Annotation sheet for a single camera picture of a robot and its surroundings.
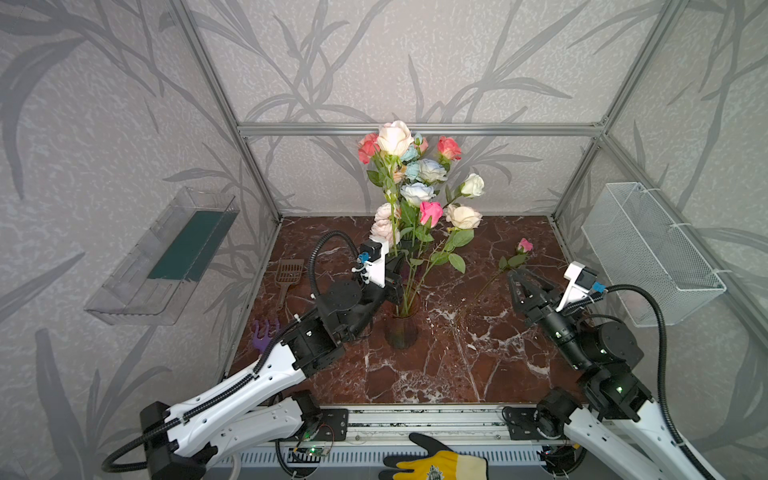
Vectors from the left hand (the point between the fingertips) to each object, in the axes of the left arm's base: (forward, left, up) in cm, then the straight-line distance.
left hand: (409, 249), depth 62 cm
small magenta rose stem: (+28, -43, -35) cm, 62 cm away
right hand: (-4, -21, +1) cm, 21 cm away
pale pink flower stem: (+10, +6, -5) cm, 13 cm away
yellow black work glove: (-35, -8, -34) cm, 49 cm away
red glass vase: (-5, +1, -34) cm, 34 cm away
